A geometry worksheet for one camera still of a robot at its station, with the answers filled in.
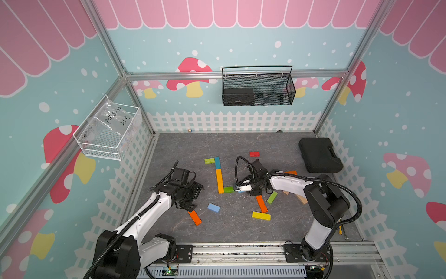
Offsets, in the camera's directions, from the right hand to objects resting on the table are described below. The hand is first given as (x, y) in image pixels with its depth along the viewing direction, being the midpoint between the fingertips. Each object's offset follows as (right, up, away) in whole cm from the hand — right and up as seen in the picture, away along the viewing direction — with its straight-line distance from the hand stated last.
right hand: (248, 184), depth 95 cm
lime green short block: (-23, +12, +11) cm, 28 cm away
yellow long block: (+6, -14, -10) cm, 18 cm away
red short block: (+6, +16, +15) cm, 23 cm away
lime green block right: (+12, -6, -5) cm, 14 cm away
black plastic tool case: (+44, +16, +10) cm, 48 cm away
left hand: (-23, -4, -12) cm, 26 cm away
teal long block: (-17, +11, +9) cm, 22 cm away
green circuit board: (-36, -33, -22) cm, 53 cm away
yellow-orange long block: (-15, +1, 0) cm, 15 cm away
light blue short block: (-18, -10, -7) cm, 22 cm away
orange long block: (-27, -14, -10) cm, 32 cm away
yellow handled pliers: (+41, -18, -15) cm, 47 cm away
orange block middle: (+6, -9, -7) cm, 13 cm away
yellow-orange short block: (-15, -2, -2) cm, 15 cm away
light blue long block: (-4, -2, -7) cm, 9 cm away
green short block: (-11, -2, -3) cm, 11 cm away
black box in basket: (-7, +46, -7) cm, 47 cm away
